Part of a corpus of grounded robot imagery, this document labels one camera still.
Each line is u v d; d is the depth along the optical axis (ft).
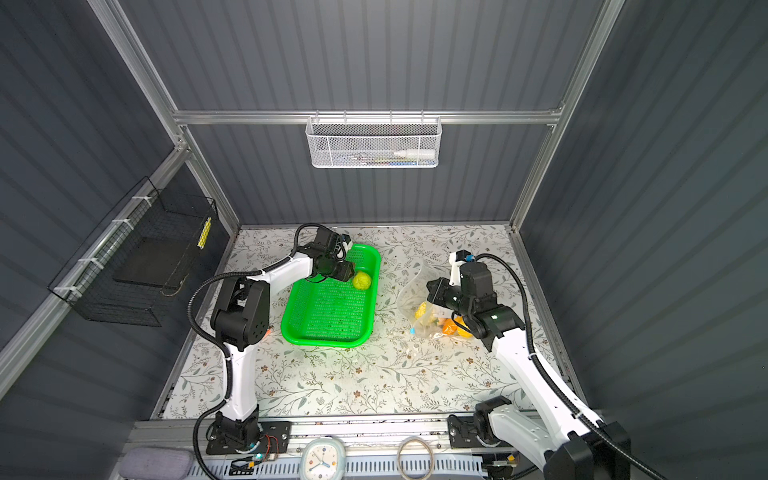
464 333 2.89
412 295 3.27
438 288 2.23
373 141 4.06
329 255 2.78
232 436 2.15
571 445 1.25
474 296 1.89
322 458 2.27
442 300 2.24
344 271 3.00
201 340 2.99
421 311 2.82
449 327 2.85
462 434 2.41
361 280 3.18
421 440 2.38
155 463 2.23
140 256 2.40
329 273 2.93
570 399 1.37
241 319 1.83
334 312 3.16
